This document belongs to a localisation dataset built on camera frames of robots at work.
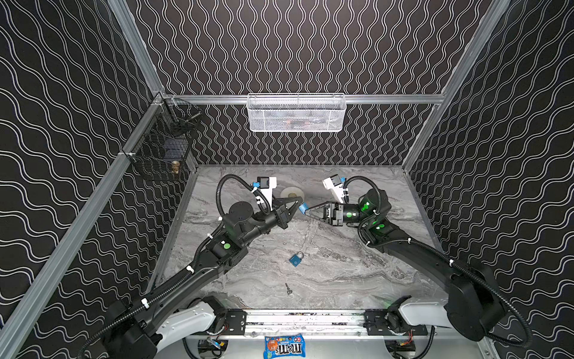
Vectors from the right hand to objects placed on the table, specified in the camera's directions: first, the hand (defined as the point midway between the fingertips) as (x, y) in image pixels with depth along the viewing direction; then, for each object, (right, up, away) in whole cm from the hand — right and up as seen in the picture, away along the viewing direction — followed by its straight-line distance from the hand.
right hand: (305, 215), depth 65 cm
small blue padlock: (0, +2, 0) cm, 3 cm away
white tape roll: (-3, +6, +45) cm, 45 cm away
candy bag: (-6, -41, +4) cm, 41 cm away
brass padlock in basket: (-47, +16, +17) cm, 52 cm away
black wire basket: (-59, +24, +29) cm, 70 cm away
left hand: (+1, +4, -4) cm, 6 cm away
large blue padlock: (-2, -20, +22) cm, 30 cm away
